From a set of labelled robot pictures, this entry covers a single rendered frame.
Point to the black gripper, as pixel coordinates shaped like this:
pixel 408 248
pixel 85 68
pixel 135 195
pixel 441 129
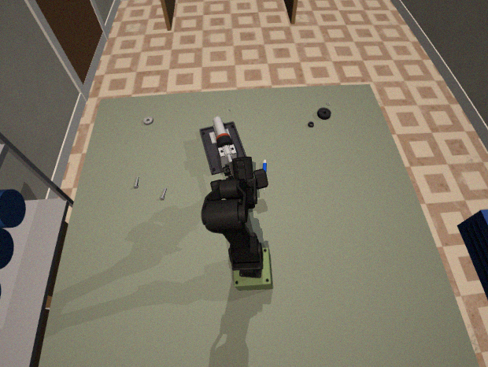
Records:
pixel 260 176

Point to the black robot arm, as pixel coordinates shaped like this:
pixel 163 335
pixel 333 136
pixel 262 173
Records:
pixel 228 217

